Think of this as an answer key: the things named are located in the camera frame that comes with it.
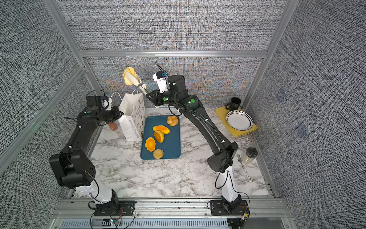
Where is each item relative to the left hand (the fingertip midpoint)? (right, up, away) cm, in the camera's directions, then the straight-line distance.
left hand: (125, 110), depth 86 cm
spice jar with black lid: (-16, -10, +19) cm, 27 cm away
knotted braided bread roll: (+27, -6, +22) cm, 35 cm away
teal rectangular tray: (+27, -23, +9) cm, 37 cm away
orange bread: (+13, -21, +7) cm, 26 cm away
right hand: (+18, +8, -18) cm, 27 cm away
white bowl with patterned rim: (+79, -6, +26) cm, 83 cm away
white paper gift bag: (+4, -8, 0) cm, 9 cm away
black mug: (+76, +6, +28) cm, 81 cm away
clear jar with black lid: (+73, -26, -4) cm, 78 cm away
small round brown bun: (+19, -27, +5) cm, 33 cm away
